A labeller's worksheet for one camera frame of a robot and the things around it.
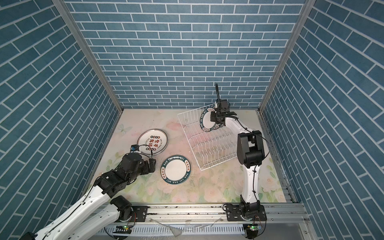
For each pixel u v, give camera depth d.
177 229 0.71
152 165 0.71
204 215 0.74
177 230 0.71
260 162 0.58
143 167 0.68
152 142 0.99
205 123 1.08
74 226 0.44
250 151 0.56
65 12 0.71
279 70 0.97
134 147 0.69
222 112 0.80
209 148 0.96
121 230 0.72
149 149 0.94
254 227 0.71
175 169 0.87
